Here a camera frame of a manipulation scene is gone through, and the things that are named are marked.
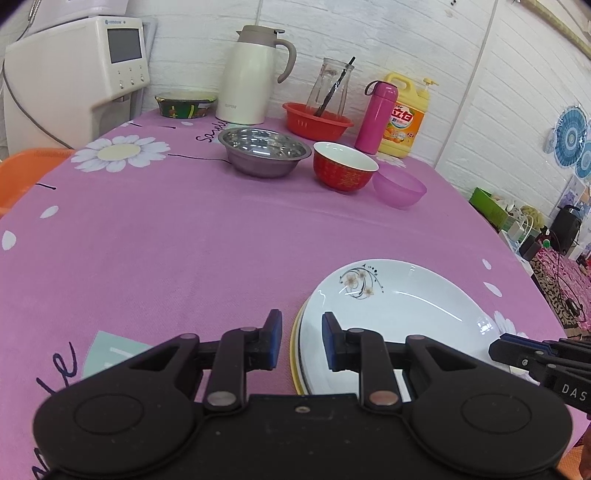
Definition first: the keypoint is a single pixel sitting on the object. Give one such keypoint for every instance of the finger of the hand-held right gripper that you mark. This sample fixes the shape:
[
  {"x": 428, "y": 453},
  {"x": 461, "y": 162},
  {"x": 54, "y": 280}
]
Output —
[{"x": 517, "y": 353}]

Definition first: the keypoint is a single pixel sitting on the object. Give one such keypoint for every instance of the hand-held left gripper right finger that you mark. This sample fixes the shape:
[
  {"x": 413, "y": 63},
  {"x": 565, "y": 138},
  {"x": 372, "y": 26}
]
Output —
[{"x": 328, "y": 341}]

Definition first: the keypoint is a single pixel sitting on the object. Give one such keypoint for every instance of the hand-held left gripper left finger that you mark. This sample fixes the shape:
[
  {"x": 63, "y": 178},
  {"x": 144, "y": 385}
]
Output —
[{"x": 274, "y": 339}]

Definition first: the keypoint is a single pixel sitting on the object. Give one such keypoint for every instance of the yellow plastic plate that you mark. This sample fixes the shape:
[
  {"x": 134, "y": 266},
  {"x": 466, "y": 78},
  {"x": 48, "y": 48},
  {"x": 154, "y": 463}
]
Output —
[{"x": 294, "y": 360}]

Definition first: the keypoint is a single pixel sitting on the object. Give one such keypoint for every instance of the white plate with gold rim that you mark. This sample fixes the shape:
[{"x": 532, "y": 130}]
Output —
[{"x": 301, "y": 367}]

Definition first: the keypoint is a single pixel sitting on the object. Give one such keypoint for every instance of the white plate with flower print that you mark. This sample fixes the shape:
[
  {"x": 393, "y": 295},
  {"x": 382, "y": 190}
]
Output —
[{"x": 415, "y": 314}]

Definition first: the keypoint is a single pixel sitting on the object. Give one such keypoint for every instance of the purple plastic bowl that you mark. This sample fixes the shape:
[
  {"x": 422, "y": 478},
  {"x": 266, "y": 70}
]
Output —
[{"x": 399, "y": 191}]

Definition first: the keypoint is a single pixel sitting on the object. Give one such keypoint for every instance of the red ceramic bowl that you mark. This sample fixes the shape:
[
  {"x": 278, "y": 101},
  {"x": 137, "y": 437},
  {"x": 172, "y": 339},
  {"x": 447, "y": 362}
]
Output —
[{"x": 344, "y": 175}]

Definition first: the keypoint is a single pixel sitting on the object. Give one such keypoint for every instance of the stainless steel bowl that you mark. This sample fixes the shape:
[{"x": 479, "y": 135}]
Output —
[{"x": 263, "y": 154}]

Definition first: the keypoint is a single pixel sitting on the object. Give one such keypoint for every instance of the pink floral blanket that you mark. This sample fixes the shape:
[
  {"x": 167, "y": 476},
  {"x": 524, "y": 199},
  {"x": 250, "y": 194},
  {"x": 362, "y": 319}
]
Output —
[{"x": 561, "y": 277}]

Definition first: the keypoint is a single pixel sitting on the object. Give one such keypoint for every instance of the white power strip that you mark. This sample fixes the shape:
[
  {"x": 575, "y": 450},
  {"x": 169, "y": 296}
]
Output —
[{"x": 515, "y": 235}]

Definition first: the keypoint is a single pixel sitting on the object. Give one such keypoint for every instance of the black device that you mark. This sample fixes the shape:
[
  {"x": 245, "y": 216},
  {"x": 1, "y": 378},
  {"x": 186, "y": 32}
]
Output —
[{"x": 565, "y": 228}]

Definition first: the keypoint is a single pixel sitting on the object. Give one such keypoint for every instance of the green storage box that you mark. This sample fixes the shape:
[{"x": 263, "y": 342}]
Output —
[{"x": 487, "y": 207}]

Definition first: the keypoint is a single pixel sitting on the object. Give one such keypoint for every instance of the pink floral tablecloth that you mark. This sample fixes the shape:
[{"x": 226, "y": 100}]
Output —
[{"x": 161, "y": 240}]

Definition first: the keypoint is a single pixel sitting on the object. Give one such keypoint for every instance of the red plastic basket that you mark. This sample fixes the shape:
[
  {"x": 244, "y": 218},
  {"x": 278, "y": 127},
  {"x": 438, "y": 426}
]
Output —
[{"x": 304, "y": 127}]

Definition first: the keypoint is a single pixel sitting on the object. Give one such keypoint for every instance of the pink thermos bottle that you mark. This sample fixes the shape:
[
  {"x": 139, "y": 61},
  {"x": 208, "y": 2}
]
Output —
[{"x": 376, "y": 120}]

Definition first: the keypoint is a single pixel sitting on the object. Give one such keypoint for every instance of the yellow detergent bottle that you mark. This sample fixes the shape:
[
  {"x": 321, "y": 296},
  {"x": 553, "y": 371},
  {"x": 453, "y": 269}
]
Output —
[{"x": 408, "y": 124}]

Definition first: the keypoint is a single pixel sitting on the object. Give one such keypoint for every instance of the green instant noodle bowl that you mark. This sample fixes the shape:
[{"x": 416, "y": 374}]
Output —
[{"x": 184, "y": 108}]

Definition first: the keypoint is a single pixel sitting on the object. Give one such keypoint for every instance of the dark stirring stick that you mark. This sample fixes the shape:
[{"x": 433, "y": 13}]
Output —
[{"x": 333, "y": 87}]

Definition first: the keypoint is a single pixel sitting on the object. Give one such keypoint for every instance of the glass pitcher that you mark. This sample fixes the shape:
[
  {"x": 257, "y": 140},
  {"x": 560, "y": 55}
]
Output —
[{"x": 339, "y": 87}]

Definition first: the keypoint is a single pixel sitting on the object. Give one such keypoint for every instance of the white thermal carafe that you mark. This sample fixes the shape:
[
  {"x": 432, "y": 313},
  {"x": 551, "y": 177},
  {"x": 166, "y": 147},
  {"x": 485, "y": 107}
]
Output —
[{"x": 249, "y": 78}]

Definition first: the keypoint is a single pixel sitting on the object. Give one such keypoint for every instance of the orange plastic basin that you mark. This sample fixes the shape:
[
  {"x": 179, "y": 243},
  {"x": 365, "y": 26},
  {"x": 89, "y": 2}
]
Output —
[{"x": 27, "y": 175}]

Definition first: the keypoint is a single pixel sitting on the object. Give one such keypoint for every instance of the white water dispenser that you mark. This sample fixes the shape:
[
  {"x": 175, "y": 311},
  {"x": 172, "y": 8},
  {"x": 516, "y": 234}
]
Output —
[{"x": 60, "y": 78}]

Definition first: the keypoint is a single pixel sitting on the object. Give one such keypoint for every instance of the wall poster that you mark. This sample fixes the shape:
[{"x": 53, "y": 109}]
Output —
[{"x": 575, "y": 194}]

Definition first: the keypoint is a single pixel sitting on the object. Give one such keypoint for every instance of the large blue wall decoration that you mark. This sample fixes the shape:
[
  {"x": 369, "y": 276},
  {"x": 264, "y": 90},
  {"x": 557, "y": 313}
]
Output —
[{"x": 568, "y": 136}]

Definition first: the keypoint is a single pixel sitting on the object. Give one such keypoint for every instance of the wooden wall strip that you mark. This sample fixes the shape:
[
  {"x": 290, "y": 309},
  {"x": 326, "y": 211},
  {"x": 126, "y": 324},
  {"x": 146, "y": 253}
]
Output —
[{"x": 558, "y": 21}]

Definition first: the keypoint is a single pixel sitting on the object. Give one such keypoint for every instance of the white wall water purifier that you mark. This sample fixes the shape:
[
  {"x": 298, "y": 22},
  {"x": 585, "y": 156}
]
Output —
[{"x": 101, "y": 7}]

